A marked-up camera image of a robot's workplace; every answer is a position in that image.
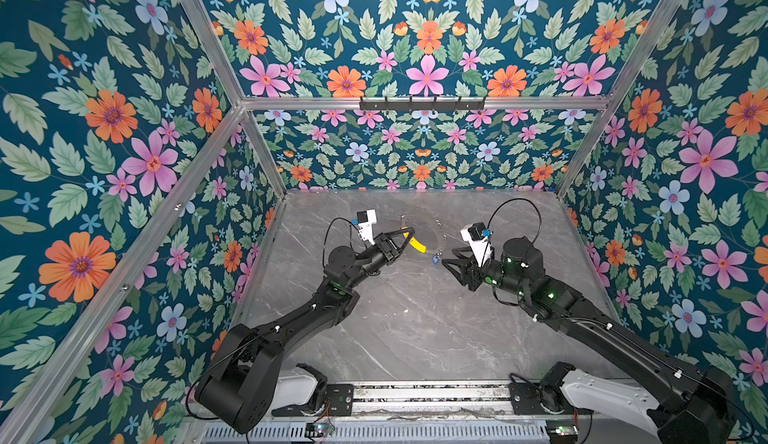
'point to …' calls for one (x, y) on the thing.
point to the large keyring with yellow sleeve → (417, 244)
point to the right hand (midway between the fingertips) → (449, 254)
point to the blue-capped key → (435, 259)
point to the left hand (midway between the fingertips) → (417, 228)
